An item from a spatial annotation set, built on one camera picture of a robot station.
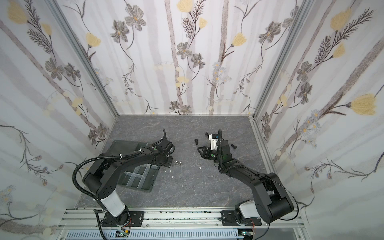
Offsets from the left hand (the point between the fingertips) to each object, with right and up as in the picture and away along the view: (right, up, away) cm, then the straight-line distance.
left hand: (167, 158), depth 93 cm
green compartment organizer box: (-14, -9, -9) cm, 19 cm away
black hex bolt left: (+19, +11, +11) cm, 24 cm away
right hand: (+19, +9, -8) cm, 23 cm away
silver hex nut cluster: (+8, -3, 0) cm, 9 cm away
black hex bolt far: (+27, +15, +15) cm, 34 cm away
